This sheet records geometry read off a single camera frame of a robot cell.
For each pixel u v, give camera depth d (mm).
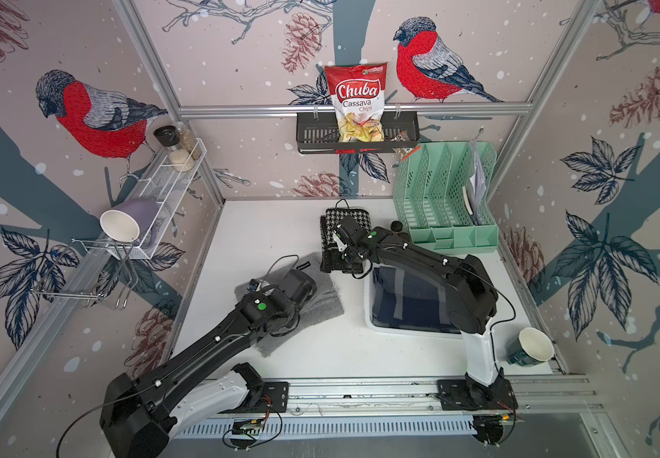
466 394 666
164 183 837
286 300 571
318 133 951
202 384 461
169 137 778
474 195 933
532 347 764
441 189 1127
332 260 798
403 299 878
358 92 804
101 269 659
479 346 570
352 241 693
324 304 872
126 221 611
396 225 1003
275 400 728
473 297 509
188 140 854
